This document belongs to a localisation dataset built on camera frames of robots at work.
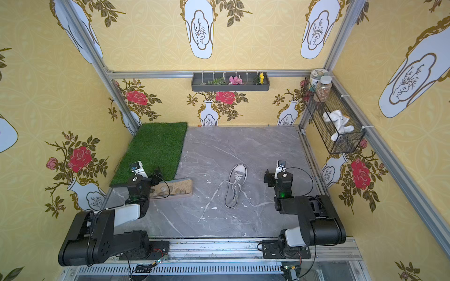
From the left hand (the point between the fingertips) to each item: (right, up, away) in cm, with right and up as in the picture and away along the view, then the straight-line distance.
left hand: (143, 170), depth 90 cm
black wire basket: (+97, +14, -11) cm, 98 cm away
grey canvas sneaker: (+50, 0, +8) cm, 51 cm away
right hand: (+72, 0, +4) cm, 72 cm away
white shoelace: (+49, -5, 0) cm, 49 cm away
